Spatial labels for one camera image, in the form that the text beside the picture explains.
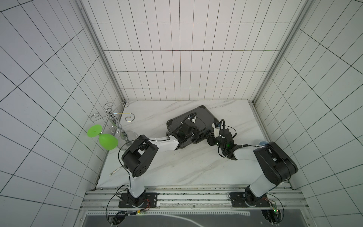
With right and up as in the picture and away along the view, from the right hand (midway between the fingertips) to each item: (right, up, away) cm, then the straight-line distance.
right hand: (209, 132), depth 95 cm
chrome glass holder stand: (-55, +10, -22) cm, 60 cm away
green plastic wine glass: (-59, -2, -21) cm, 63 cm away
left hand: (-10, +2, -2) cm, 10 cm away
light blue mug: (+35, -7, -4) cm, 36 cm away
